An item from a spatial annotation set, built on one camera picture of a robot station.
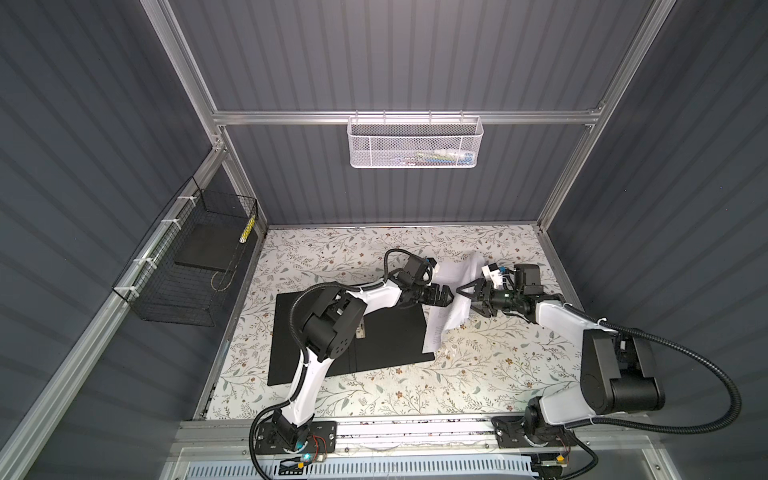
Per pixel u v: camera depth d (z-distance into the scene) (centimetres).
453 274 109
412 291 84
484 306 79
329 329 56
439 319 93
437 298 87
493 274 85
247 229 82
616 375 89
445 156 91
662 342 42
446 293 87
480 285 80
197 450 73
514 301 72
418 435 76
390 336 91
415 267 80
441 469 77
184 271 72
